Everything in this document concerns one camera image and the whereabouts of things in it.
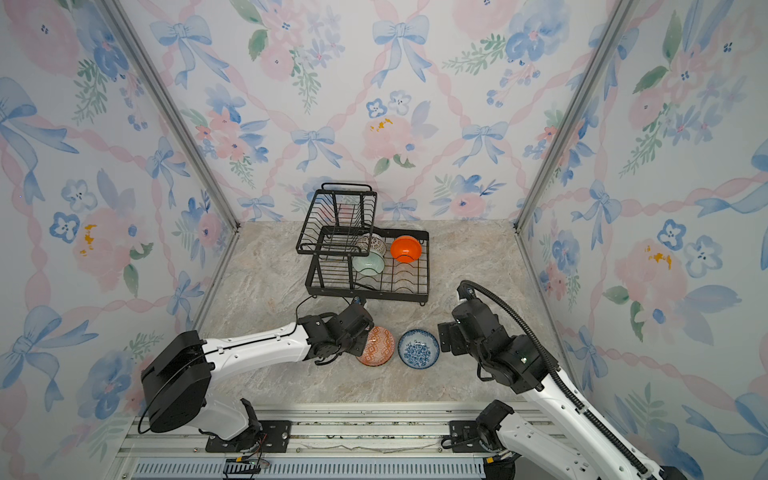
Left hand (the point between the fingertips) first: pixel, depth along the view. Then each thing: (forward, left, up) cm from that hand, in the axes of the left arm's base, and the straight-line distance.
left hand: (363, 335), depth 84 cm
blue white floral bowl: (-2, -16, -6) cm, 17 cm away
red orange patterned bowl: (-2, -5, -4) cm, 6 cm away
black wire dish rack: (+16, +3, +16) cm, 23 cm away
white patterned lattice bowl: (+36, -3, -1) cm, 36 cm away
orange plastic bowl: (+33, -13, -2) cm, 36 cm away
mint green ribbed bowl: (+27, -1, -3) cm, 27 cm away
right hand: (-2, -24, +13) cm, 28 cm away
